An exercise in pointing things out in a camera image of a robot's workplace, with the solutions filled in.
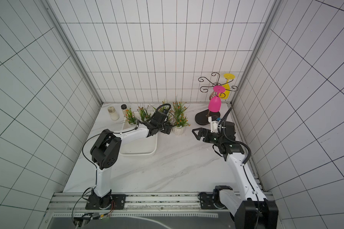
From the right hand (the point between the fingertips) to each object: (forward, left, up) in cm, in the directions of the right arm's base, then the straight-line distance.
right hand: (199, 129), depth 80 cm
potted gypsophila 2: (+15, +37, -6) cm, 40 cm away
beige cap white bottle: (+18, +62, -12) cm, 65 cm away
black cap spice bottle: (+23, +55, -10) cm, 60 cm away
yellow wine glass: (+16, -14, +12) cm, 25 cm away
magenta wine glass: (+20, -11, +3) cm, 22 cm away
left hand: (+10, +23, -13) cm, 28 cm away
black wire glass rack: (+25, -5, -20) cm, 32 cm away
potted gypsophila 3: (+11, +12, -7) cm, 18 cm away
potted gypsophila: (+12, +46, -6) cm, 48 cm away
